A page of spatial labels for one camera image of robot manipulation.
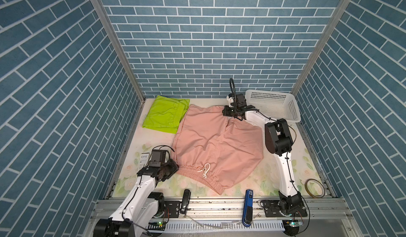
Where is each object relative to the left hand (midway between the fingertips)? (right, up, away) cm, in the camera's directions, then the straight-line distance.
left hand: (178, 166), depth 86 cm
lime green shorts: (-13, +28, +21) cm, 38 cm away
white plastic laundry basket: (+69, +35, +32) cm, 83 cm away
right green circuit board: (+56, -22, -14) cm, 61 cm away
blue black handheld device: (+34, -16, -15) cm, 41 cm away
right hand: (+25, +32, +20) cm, 45 cm away
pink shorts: (+21, +7, +6) cm, 23 cm away
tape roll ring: (+69, -12, -7) cm, 70 cm away
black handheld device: (+6, -10, -11) cm, 16 cm away
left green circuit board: (-8, -23, -13) cm, 28 cm away
